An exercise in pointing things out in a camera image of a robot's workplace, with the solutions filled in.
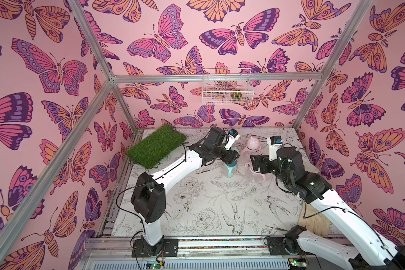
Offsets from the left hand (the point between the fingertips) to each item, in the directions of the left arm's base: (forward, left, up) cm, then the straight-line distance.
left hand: (236, 151), depth 82 cm
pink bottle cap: (+8, -10, -4) cm, 14 cm away
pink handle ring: (+8, -7, -10) cm, 15 cm away
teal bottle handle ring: (-3, +2, -8) cm, 9 cm away
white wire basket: (+37, +3, +13) cm, 39 cm away
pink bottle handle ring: (-18, -7, +9) cm, 21 cm away
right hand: (-7, -9, +7) cm, 13 cm away
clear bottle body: (-4, -13, -19) cm, 23 cm away
